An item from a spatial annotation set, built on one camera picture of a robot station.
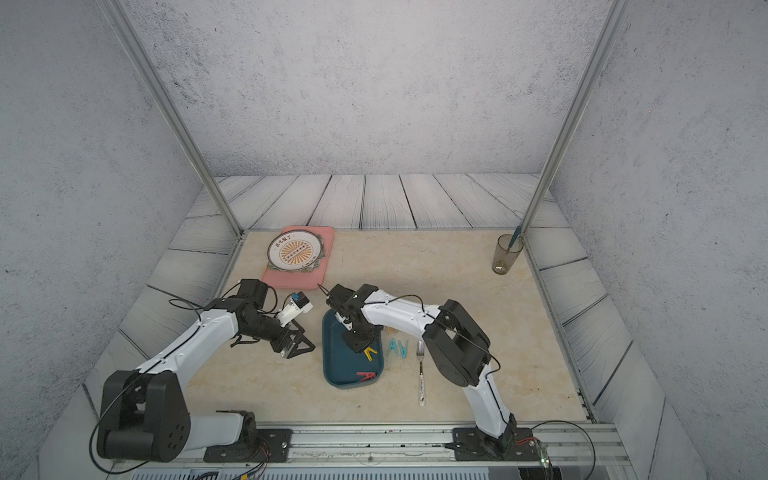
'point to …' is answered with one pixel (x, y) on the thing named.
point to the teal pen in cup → (514, 237)
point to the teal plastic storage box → (345, 367)
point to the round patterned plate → (296, 250)
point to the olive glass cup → (504, 259)
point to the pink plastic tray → (308, 279)
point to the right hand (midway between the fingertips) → (362, 344)
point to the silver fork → (420, 352)
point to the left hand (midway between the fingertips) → (307, 337)
